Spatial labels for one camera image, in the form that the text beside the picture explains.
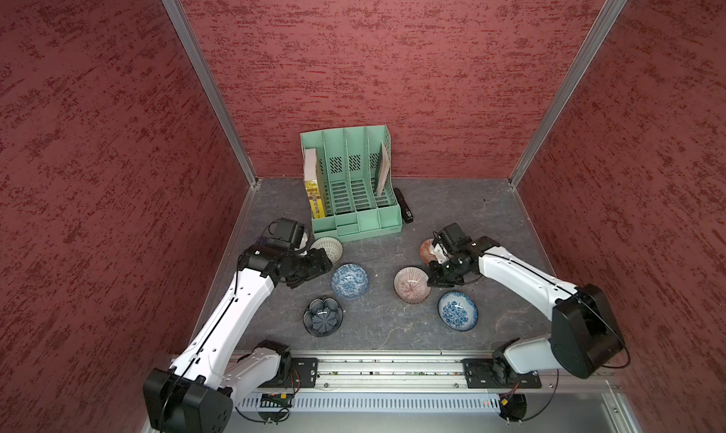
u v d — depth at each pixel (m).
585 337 0.43
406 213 1.06
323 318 0.83
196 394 0.36
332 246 0.97
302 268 0.64
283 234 0.58
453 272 0.71
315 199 0.90
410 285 0.87
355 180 1.21
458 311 0.85
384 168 1.03
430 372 0.76
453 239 0.69
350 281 0.90
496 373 0.66
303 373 0.74
